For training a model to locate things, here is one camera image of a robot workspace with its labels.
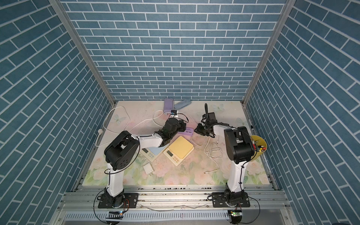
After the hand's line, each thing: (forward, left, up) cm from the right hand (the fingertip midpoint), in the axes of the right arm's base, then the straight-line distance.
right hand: (196, 130), depth 101 cm
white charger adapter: (-30, +28, 0) cm, 41 cm away
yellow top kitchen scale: (-18, +12, 0) cm, 21 cm away
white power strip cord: (+4, +53, -1) cm, 53 cm away
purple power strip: (-2, +5, +1) cm, 6 cm away
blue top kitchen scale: (-20, +28, -1) cm, 35 cm away
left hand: (+1, +7, +9) cm, 11 cm away
